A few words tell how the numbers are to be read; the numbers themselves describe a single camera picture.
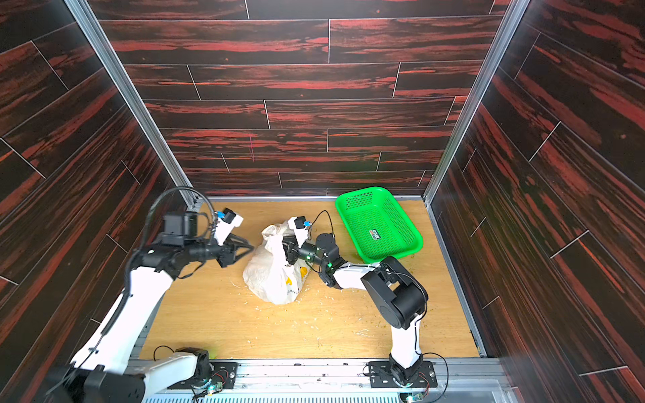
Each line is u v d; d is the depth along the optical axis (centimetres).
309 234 73
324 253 68
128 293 45
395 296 49
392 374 65
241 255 69
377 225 111
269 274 76
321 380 73
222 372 74
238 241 70
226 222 62
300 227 73
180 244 56
